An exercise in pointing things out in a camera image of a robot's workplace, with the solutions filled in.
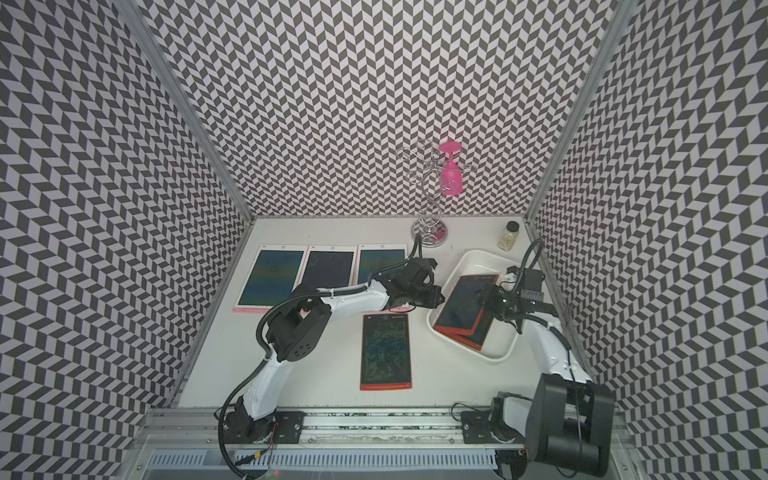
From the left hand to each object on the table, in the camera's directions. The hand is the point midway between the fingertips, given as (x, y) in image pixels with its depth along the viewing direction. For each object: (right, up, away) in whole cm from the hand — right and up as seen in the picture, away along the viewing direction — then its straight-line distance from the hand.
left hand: (445, 303), depth 90 cm
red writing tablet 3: (-18, -16, -6) cm, 25 cm away
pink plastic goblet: (+3, +41, +9) cm, 42 cm away
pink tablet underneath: (-23, +13, +17) cm, 31 cm away
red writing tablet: (+6, 0, -2) cm, 6 cm away
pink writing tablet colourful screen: (-59, +7, +14) cm, 61 cm away
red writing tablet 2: (+9, -7, -6) cm, 13 cm away
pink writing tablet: (-39, +10, +15) cm, 43 cm away
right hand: (+8, +1, -5) cm, 10 cm away
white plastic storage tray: (+16, -9, -5) cm, 19 cm away
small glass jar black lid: (+24, +21, +13) cm, 34 cm away
